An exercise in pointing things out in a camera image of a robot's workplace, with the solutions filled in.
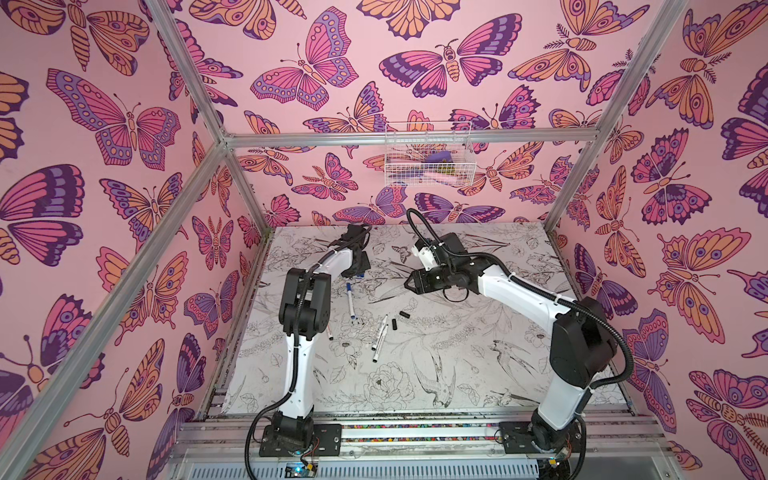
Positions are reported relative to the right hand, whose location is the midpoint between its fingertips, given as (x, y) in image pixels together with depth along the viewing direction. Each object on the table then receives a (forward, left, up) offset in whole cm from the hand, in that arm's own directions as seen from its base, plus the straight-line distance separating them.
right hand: (411, 279), depth 86 cm
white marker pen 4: (-13, +9, -15) cm, 22 cm away
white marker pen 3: (-10, +10, -15) cm, 20 cm away
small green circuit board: (-44, +28, -18) cm, 55 cm away
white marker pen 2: (-10, +25, -15) cm, 31 cm away
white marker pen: (+7, +21, -15) cm, 26 cm away
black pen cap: (-6, +5, -16) cm, 18 cm away
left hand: (+16, +16, -13) cm, 26 cm away
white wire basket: (+36, -6, +18) cm, 41 cm away
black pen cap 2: (-3, +2, -16) cm, 16 cm away
